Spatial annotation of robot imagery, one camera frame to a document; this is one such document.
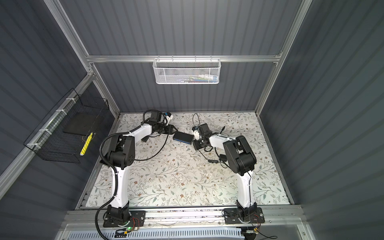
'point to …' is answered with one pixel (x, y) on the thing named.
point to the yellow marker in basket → (86, 145)
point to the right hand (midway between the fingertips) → (196, 145)
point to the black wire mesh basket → (62, 136)
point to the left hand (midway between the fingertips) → (175, 129)
